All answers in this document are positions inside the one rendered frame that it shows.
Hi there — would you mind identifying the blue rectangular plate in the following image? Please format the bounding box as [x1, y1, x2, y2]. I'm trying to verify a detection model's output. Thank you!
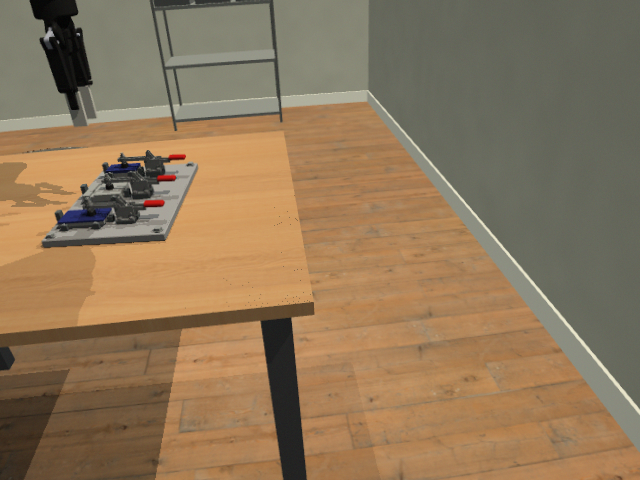
[106, 163, 141, 178]

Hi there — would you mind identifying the blue flat plate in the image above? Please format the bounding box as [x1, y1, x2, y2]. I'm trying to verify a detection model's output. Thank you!
[57, 208, 113, 227]

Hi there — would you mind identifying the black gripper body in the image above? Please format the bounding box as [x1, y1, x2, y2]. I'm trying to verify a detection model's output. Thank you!
[29, 0, 78, 49]

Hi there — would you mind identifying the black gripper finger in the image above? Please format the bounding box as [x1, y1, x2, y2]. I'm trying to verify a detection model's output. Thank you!
[69, 27, 98, 119]
[40, 27, 89, 127]

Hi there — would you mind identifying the grey metal fixture plate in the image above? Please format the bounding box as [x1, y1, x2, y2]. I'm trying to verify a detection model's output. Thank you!
[41, 163, 198, 247]

